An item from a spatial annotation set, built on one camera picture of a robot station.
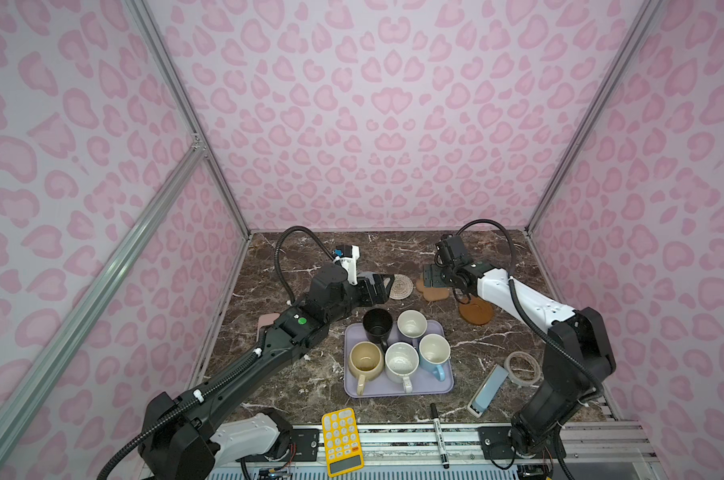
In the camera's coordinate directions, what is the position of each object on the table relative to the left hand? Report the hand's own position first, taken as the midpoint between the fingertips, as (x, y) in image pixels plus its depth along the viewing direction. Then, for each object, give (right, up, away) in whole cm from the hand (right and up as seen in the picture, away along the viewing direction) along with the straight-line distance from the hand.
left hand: (384, 274), depth 72 cm
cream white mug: (+5, -26, +14) cm, 29 cm away
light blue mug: (+15, -22, +12) cm, 29 cm away
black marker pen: (+14, -40, +1) cm, 42 cm away
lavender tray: (-1, -31, +10) cm, 33 cm away
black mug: (-1, -16, +18) cm, 24 cm away
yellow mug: (-5, -26, +14) cm, 30 cm away
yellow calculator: (-10, -41, +1) cm, 42 cm away
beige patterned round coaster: (+7, -6, +31) cm, 33 cm away
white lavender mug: (+9, -16, +17) cm, 24 cm away
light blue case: (+28, -32, +8) cm, 43 cm away
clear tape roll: (+37, -30, +8) cm, 48 cm away
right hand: (+18, 0, +18) cm, 26 cm away
